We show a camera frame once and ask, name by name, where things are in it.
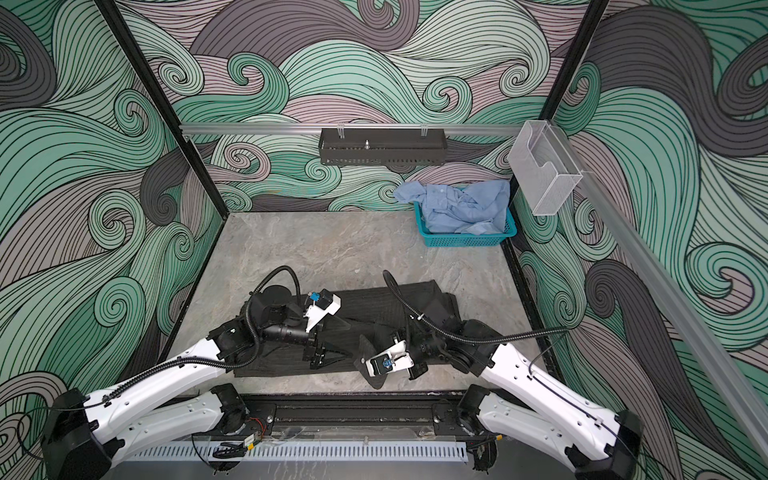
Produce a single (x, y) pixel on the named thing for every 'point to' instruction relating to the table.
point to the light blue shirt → (477, 208)
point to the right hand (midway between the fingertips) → (381, 352)
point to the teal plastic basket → (454, 239)
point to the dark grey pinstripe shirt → (347, 329)
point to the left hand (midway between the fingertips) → (350, 339)
